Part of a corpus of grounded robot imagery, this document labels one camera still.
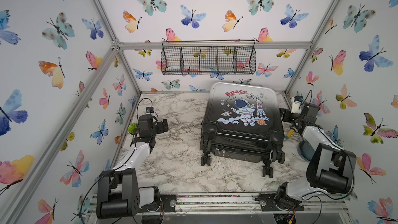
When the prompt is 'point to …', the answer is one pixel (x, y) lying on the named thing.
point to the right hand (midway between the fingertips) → (286, 109)
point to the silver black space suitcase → (243, 121)
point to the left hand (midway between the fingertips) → (158, 119)
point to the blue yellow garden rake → (289, 134)
